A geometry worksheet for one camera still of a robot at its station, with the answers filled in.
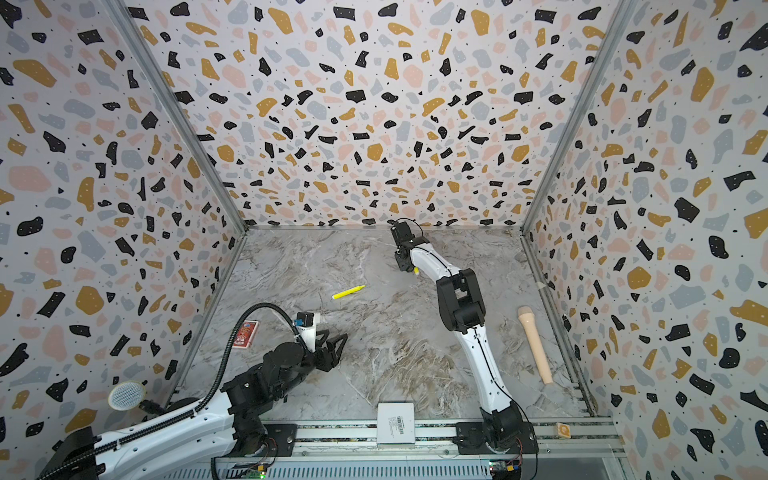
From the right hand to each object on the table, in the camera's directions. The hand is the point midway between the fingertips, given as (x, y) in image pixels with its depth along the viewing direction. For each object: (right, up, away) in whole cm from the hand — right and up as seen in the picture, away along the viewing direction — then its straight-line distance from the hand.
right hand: (408, 252), depth 110 cm
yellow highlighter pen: (-21, -14, -7) cm, 26 cm away
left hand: (-18, -21, -33) cm, 43 cm away
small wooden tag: (+39, -45, -35) cm, 69 cm away
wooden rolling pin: (+37, -20, -17) cm, 45 cm away
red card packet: (-50, -25, -20) cm, 59 cm away
